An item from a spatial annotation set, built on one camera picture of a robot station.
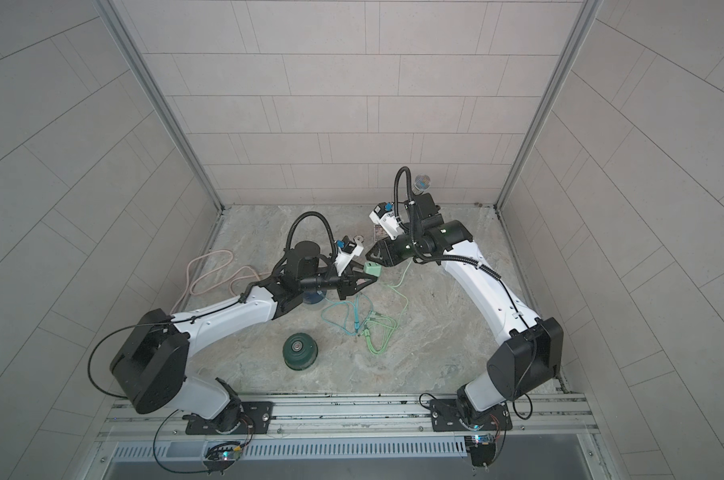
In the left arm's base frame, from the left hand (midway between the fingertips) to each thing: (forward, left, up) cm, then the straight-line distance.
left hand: (376, 275), depth 75 cm
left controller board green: (-36, +34, -18) cm, 52 cm away
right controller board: (-34, -25, -19) cm, 46 cm away
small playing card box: (+30, -1, -17) cm, 35 cm away
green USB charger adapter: (-1, +1, +5) cm, 5 cm away
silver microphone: (+26, -13, +9) cm, 30 cm away
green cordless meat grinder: (-16, +19, -10) cm, 26 cm away
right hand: (+4, +1, +5) cm, 6 cm away
